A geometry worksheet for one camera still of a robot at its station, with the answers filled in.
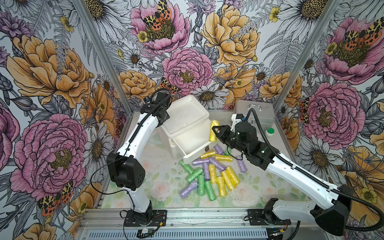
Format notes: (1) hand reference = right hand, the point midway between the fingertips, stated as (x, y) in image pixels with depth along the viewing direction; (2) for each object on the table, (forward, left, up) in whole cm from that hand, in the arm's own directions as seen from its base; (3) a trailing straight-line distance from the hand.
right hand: (211, 131), depth 71 cm
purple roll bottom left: (-15, +10, -27) cm, 33 cm away
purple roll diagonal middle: (-3, -5, -28) cm, 29 cm away
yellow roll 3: (-10, -13, -28) cm, 32 cm away
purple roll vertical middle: (-7, +2, -28) cm, 29 cm away
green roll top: (+5, -12, -29) cm, 32 cm away
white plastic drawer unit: (+8, +11, -7) cm, 15 cm away
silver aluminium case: (+28, -40, -17) cm, 51 cm away
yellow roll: (+1, -7, -27) cm, 28 cm away
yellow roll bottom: (-16, -7, -30) cm, 35 cm away
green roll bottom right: (-17, 0, -29) cm, 33 cm away
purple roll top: (+7, -7, -28) cm, 30 cm away
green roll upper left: (-4, +12, -28) cm, 31 cm away
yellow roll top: (-3, -1, +1) cm, 3 cm away
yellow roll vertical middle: (-8, -2, -29) cm, 30 cm away
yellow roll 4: (-12, -10, -29) cm, 33 cm away
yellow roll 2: (+4, 0, -28) cm, 28 cm away
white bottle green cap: (+15, -40, -22) cm, 48 cm away
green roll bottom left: (-15, +5, -29) cm, 33 cm away
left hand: (+13, +28, -7) cm, 31 cm away
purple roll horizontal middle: (0, +4, -28) cm, 28 cm away
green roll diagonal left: (-9, +9, -28) cm, 31 cm away
